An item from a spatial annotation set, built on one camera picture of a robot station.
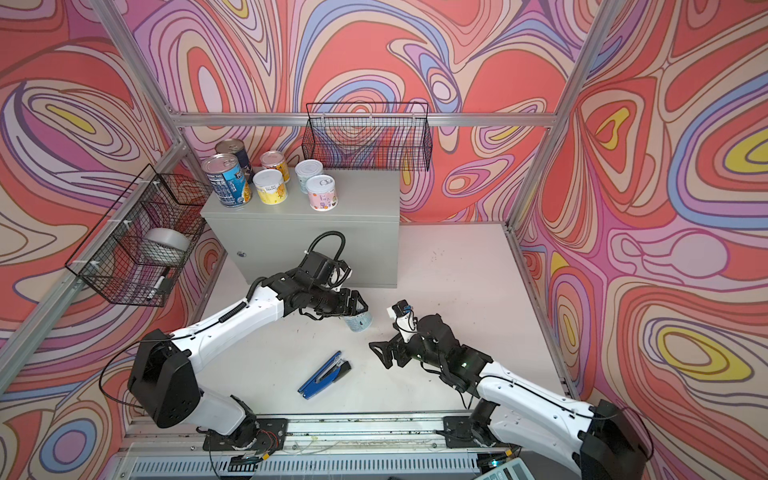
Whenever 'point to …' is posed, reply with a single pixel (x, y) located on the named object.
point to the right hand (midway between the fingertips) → (386, 340)
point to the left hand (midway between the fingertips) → (362, 307)
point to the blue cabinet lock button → (241, 255)
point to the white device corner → (516, 469)
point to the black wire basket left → (135, 253)
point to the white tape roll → (164, 246)
